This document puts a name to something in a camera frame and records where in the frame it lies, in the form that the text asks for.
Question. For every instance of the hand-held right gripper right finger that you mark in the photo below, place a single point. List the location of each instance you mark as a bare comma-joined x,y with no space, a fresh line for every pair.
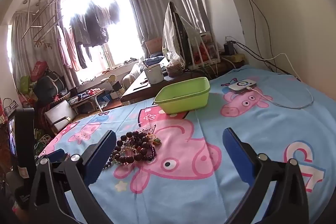
236,155

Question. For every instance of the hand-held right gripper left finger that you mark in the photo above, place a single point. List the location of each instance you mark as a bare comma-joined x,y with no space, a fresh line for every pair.
101,154

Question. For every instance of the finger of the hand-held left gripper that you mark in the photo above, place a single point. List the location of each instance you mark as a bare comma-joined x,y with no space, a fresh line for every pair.
56,155

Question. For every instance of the pile of bead jewelry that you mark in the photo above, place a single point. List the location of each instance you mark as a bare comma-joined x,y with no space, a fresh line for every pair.
136,148

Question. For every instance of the green plastic basket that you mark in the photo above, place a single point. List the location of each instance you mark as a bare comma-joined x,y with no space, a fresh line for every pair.
181,98

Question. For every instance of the white padded chair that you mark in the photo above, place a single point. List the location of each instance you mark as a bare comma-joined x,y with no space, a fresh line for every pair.
59,112

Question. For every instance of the green bag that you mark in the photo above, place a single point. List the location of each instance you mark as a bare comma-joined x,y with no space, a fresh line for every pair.
25,84

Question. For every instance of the black duffel bag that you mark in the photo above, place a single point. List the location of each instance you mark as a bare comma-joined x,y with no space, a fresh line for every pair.
50,85

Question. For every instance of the low wooden table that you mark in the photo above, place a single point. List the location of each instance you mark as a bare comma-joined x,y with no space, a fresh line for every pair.
86,98

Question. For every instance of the blue striped box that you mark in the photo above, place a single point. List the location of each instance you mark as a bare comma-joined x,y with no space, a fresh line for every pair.
105,96

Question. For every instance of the printed cartoon pig blanket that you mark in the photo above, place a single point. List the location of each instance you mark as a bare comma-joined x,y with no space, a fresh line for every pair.
183,187

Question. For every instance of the red bag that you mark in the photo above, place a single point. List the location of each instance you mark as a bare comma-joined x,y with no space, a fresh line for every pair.
38,70

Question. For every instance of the white rounded device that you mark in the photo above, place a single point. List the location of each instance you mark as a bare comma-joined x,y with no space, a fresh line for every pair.
241,86

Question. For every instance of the dark wooden desk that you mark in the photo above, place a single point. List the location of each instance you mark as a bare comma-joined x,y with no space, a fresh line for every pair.
141,90

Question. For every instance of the white draped cloth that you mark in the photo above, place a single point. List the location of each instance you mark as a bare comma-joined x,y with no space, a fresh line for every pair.
132,74

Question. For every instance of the white enamel mug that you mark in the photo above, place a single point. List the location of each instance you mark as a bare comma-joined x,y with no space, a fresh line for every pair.
154,75

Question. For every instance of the yellow pad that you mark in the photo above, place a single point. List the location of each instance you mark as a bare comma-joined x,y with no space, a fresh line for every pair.
235,58

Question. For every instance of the white slatted rack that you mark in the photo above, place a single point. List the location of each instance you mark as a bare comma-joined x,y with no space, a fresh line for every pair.
202,53

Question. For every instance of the bagged brown basket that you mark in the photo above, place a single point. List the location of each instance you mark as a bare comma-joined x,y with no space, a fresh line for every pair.
175,66

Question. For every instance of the folded blue clothes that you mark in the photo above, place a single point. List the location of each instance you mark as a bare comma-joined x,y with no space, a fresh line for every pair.
155,60

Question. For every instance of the black power adapter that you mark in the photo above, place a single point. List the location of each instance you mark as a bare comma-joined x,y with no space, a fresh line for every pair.
229,47

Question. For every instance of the metal clothes drying rack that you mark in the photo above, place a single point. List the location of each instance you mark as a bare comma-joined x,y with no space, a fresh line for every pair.
47,22

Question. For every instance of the cardboard box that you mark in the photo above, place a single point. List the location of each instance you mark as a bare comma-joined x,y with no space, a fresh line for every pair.
155,45

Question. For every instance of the row of hanging clothes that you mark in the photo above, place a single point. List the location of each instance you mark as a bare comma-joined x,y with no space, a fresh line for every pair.
92,27

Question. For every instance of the plastic covered upright board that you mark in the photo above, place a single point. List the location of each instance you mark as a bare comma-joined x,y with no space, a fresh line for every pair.
174,35

